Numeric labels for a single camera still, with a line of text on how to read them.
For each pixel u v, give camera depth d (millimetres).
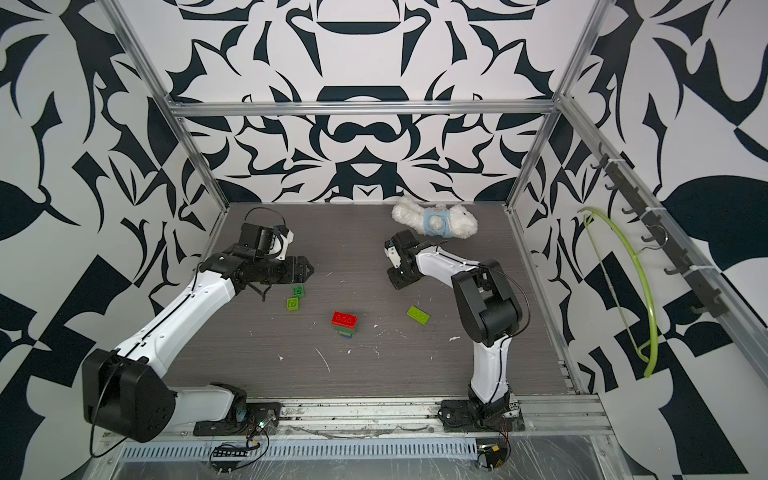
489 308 517
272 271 677
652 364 577
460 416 741
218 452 727
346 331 846
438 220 1007
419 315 916
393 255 912
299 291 939
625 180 646
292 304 916
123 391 396
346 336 862
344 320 811
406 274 841
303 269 746
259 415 742
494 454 727
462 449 713
